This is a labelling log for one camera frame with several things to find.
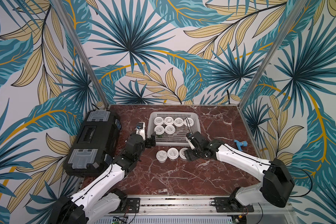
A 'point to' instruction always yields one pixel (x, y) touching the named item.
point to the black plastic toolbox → (94, 143)
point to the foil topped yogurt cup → (161, 156)
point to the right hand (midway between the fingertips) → (190, 152)
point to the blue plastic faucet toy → (240, 144)
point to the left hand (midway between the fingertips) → (148, 133)
